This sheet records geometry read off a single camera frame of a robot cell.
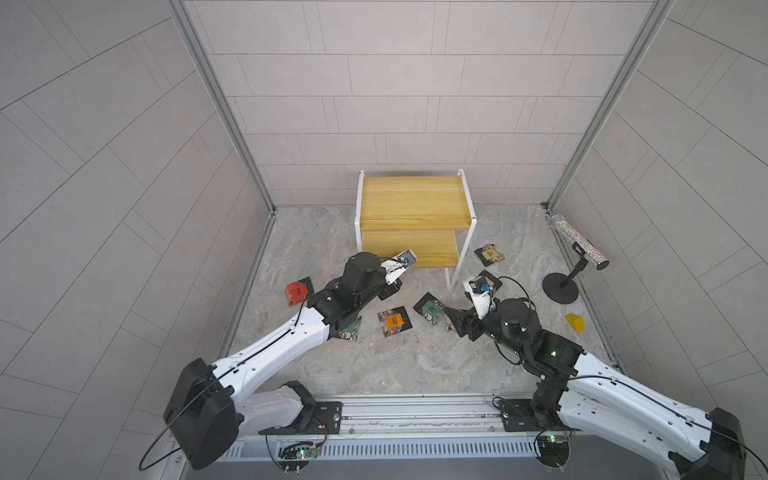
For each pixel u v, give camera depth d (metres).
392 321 0.87
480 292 0.62
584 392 0.49
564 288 0.93
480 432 0.70
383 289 0.67
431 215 0.72
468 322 0.63
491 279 0.96
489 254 1.02
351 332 0.85
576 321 0.86
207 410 0.38
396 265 0.63
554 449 0.69
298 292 0.92
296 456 0.65
